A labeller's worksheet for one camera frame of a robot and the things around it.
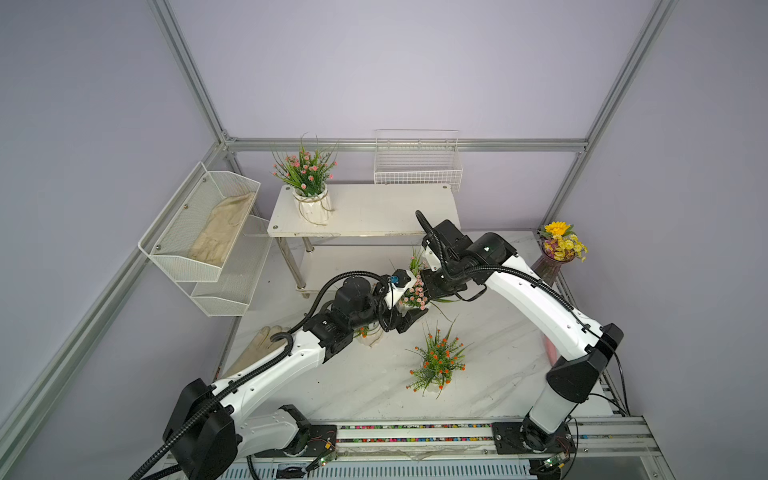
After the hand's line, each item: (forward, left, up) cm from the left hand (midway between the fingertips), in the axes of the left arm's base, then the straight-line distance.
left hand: (412, 297), depth 74 cm
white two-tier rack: (+13, +22, +10) cm, 27 cm away
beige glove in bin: (+14, +52, +7) cm, 54 cm away
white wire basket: (+55, -4, +6) cm, 55 cm away
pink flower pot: (-5, 0, +9) cm, 10 cm away
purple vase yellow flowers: (+17, -43, +1) cm, 46 cm away
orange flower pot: (-2, +12, -18) cm, 21 cm away
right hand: (+1, -4, 0) cm, 4 cm away
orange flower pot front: (-14, -6, -8) cm, 17 cm away
